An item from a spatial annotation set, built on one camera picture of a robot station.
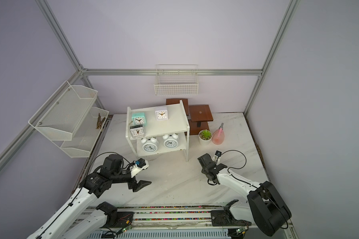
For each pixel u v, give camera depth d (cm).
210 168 66
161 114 70
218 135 97
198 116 100
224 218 73
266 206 42
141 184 65
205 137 96
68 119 78
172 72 93
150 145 76
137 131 64
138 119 68
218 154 79
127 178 64
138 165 63
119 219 73
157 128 70
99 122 98
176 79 105
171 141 78
